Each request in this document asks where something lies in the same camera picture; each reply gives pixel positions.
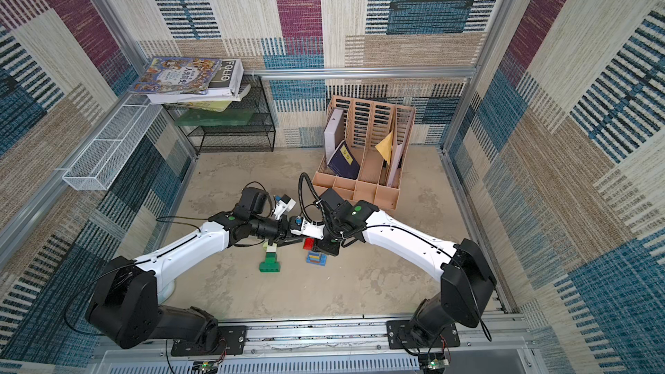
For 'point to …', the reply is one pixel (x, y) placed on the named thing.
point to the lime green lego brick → (266, 247)
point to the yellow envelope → (384, 147)
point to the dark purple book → (343, 163)
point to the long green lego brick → (269, 267)
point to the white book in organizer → (329, 134)
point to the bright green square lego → (270, 257)
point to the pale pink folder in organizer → (397, 161)
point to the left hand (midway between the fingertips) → (305, 235)
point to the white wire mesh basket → (100, 162)
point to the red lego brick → (308, 243)
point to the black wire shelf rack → (245, 125)
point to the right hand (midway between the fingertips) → (315, 239)
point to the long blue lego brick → (317, 258)
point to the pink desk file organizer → (377, 134)
